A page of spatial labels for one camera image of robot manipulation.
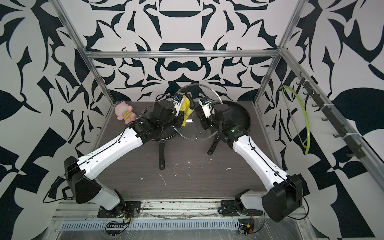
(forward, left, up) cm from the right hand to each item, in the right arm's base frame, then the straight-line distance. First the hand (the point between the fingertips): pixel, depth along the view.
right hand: (200, 109), depth 76 cm
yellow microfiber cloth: (-3, +7, +4) cm, 8 cm away
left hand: (0, +10, +2) cm, 11 cm away
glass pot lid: (+1, +4, -19) cm, 19 cm away
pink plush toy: (+18, +52, -22) cm, 59 cm away
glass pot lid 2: (+20, +35, -23) cm, 46 cm away
